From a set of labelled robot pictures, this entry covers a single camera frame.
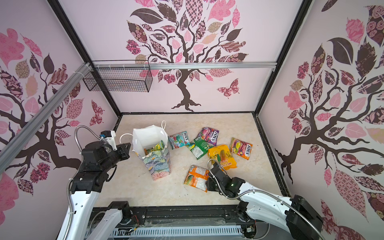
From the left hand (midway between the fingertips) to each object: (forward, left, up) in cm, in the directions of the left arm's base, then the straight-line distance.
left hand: (131, 146), depth 71 cm
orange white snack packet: (-7, -33, -22) cm, 40 cm away
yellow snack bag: (+5, -48, -19) cm, 52 cm away
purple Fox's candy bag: (+23, -42, -22) cm, 53 cm away
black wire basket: (+48, +18, +9) cm, 52 cm away
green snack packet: (+12, -35, -21) cm, 42 cm away
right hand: (-10, -38, -23) cm, 45 cm away
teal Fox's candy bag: (+18, -21, -21) cm, 35 cm away
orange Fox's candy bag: (+11, -62, -20) cm, 66 cm away
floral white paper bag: (+11, -5, -15) cm, 19 cm away
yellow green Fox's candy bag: (+9, -8, -15) cm, 20 cm away
